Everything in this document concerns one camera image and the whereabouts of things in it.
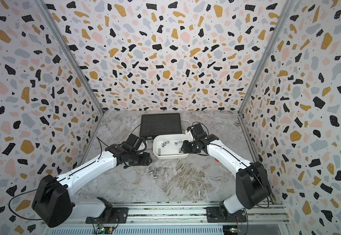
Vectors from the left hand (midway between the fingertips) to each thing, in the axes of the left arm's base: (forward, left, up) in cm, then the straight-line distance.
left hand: (150, 160), depth 82 cm
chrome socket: (+17, -14, -9) cm, 24 cm away
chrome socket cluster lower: (-1, -2, -11) cm, 11 cm away
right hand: (+6, -18, +2) cm, 20 cm away
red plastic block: (-12, -31, +24) cm, 41 cm away
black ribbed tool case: (+31, +3, -6) cm, 32 cm away
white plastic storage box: (+15, -9, -10) cm, 20 cm away
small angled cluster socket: (+16, -6, -10) cm, 20 cm away
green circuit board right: (-32, -43, -11) cm, 54 cm away
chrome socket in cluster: (-3, +1, -10) cm, 10 cm away
